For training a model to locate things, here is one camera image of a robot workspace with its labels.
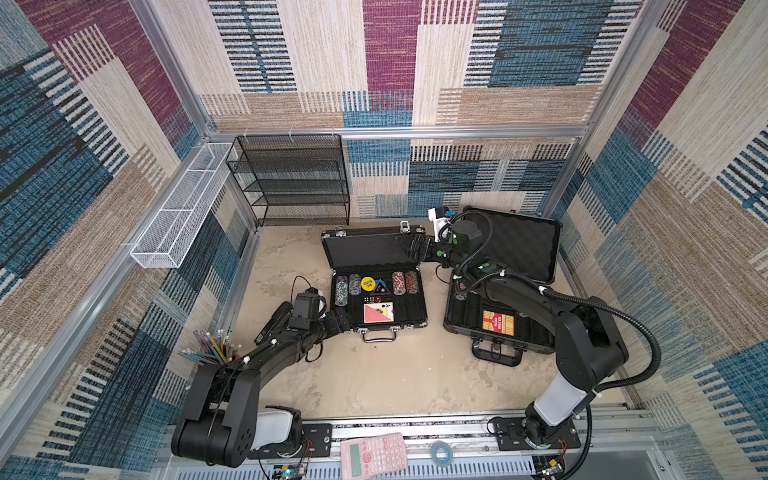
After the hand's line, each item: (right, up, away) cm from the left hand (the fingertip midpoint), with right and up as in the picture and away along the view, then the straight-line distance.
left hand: (342, 320), depth 91 cm
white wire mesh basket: (-38, +24, -21) cm, 49 cm away
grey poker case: (+60, +23, +10) cm, 65 cm away
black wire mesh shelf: (-21, +47, +19) cm, 55 cm away
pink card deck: (+11, +2, +2) cm, 11 cm away
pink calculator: (+10, -27, -21) cm, 35 cm away
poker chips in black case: (+4, +10, +5) cm, 12 cm away
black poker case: (+10, +21, +3) cm, 23 cm away
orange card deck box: (+46, 0, -2) cm, 46 cm away
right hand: (+20, +23, -6) cm, 31 cm away
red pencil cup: (-30, -4, -15) cm, 34 cm away
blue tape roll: (+27, -27, -19) cm, 42 cm away
